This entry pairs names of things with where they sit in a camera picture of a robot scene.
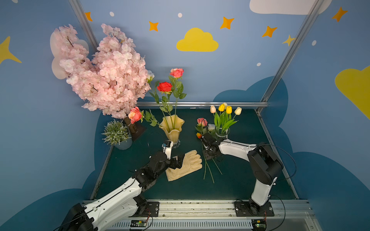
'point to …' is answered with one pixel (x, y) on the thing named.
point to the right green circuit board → (258, 224)
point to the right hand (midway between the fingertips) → (211, 151)
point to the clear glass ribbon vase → (222, 132)
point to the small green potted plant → (117, 133)
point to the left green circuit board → (138, 223)
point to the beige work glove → (192, 162)
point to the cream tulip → (216, 119)
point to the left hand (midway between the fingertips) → (177, 150)
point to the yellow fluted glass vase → (173, 125)
